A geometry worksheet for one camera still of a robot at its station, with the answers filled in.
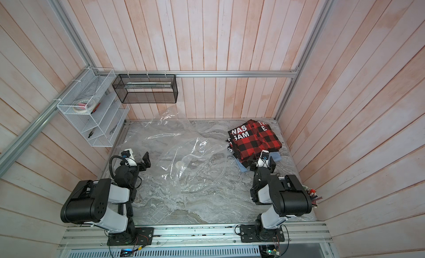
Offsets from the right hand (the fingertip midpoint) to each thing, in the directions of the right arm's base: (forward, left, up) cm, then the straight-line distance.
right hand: (262, 153), depth 90 cm
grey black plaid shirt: (-3, +8, -6) cm, 11 cm away
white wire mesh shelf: (+1, +81, +20) cm, 84 cm away
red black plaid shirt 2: (+8, +6, +2) cm, 11 cm away
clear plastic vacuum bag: (-7, +41, +2) cm, 42 cm away
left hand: (-2, +68, 0) cm, 68 cm away
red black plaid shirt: (+12, +17, -9) cm, 22 cm away
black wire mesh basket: (+38, +70, +17) cm, 81 cm away
